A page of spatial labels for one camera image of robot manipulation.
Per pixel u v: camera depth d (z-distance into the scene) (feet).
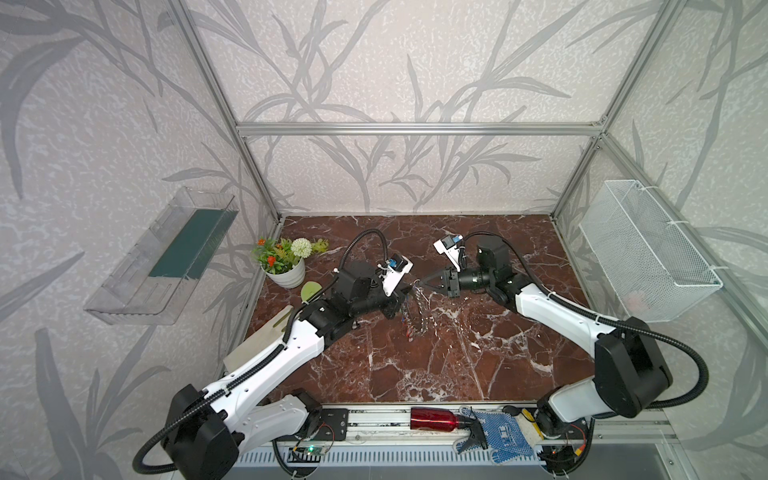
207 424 1.25
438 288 2.36
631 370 1.40
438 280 2.33
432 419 2.32
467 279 2.28
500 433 2.37
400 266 2.07
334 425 2.42
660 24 2.38
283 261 2.94
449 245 2.32
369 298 2.04
